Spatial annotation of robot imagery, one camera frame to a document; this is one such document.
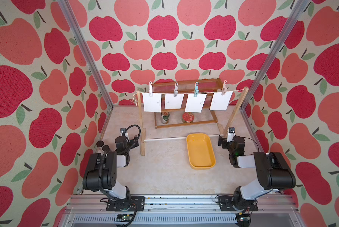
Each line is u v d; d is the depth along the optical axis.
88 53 0.88
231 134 0.82
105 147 0.86
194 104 0.73
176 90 0.66
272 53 0.87
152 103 0.72
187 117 1.08
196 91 0.65
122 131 0.82
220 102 0.73
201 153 0.96
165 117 1.01
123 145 0.73
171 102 0.73
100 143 0.88
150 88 0.66
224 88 0.66
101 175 0.44
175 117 1.13
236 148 0.73
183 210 0.73
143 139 0.97
